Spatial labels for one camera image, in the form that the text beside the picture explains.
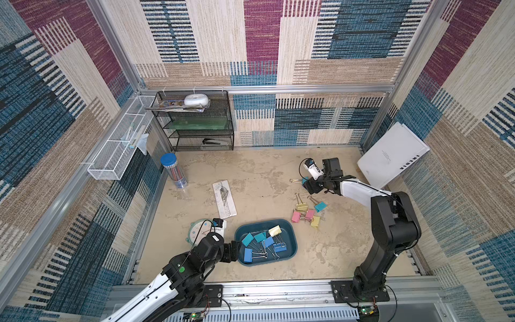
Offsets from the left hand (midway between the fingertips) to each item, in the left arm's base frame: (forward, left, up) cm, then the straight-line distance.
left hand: (234, 242), depth 79 cm
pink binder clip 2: (+13, -33, -5) cm, 35 cm away
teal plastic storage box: (+5, -22, -7) cm, 24 cm away
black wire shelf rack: (+61, +25, -2) cm, 66 cm away
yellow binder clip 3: (+10, -34, -5) cm, 36 cm away
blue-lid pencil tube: (+31, +29, +7) cm, 43 cm away
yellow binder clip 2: (+19, -30, -7) cm, 36 cm away
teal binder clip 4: (+19, -39, -7) cm, 44 cm away
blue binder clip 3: (-2, -6, -7) cm, 9 cm away
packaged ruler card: (+20, +6, -7) cm, 22 cm away
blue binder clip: (0, -18, -6) cm, 19 cm away
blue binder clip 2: (+2, -14, -7) cm, 15 cm away
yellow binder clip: (+6, -17, -5) cm, 19 cm away
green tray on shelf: (+52, +25, +17) cm, 60 cm away
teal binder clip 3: (+32, -31, -5) cm, 44 cm away
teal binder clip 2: (+3, -10, -4) cm, 11 cm away
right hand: (+31, -35, 0) cm, 47 cm away
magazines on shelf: (+52, +26, +27) cm, 64 cm away
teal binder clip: (+3, -5, -6) cm, 9 cm away
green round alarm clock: (+8, +16, -5) cm, 19 cm away
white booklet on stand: (+35, -72, +14) cm, 81 cm away
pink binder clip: (+13, -26, -6) cm, 30 cm away
